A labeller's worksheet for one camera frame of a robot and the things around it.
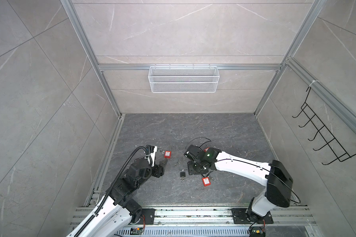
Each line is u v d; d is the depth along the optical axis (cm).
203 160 58
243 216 73
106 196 46
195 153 62
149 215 73
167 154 95
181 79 100
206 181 84
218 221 73
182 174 87
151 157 60
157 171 63
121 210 62
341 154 58
